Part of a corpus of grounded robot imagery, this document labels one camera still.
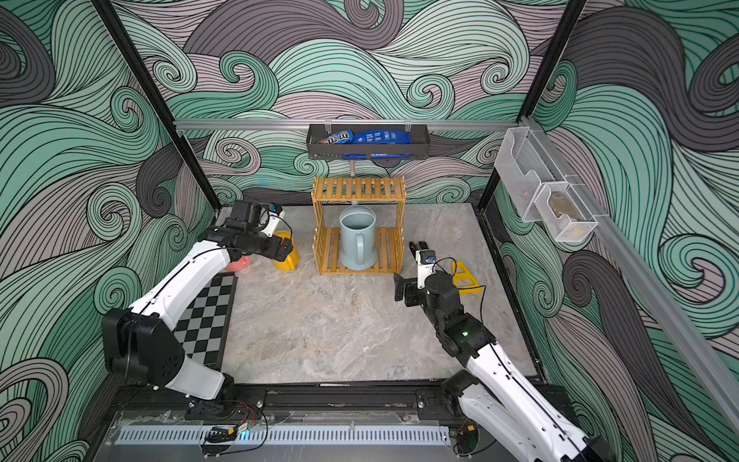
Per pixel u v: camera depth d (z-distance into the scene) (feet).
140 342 1.47
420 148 3.07
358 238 2.73
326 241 3.49
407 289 2.17
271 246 2.49
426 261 2.07
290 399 2.49
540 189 2.34
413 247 3.39
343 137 3.02
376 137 3.02
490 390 1.62
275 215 2.48
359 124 3.05
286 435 2.29
